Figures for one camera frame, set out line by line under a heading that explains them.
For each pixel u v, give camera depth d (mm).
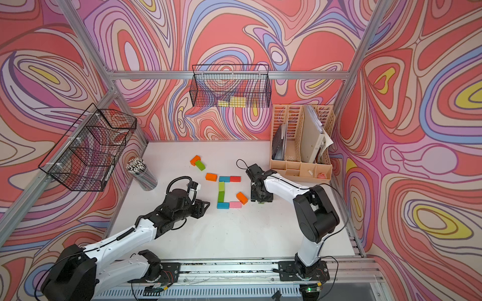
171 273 722
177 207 652
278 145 1023
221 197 952
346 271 766
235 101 822
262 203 927
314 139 882
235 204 924
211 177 1015
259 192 763
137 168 843
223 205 908
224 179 1008
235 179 1015
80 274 396
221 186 991
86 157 743
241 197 942
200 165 1068
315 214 473
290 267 744
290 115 1079
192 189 736
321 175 997
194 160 1079
